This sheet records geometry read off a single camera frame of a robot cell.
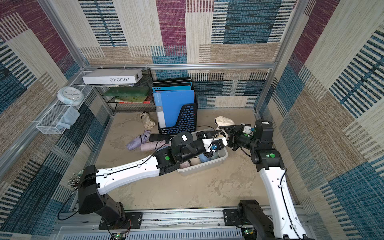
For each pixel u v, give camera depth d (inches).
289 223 14.9
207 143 21.7
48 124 26.9
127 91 40.4
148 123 41.4
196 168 30.4
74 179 27.0
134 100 39.1
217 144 19.4
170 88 37.2
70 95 29.6
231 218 28.7
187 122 38.4
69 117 27.2
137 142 38.9
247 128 26.0
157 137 39.8
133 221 30.0
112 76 30.9
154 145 37.1
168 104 35.9
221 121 27.0
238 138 23.4
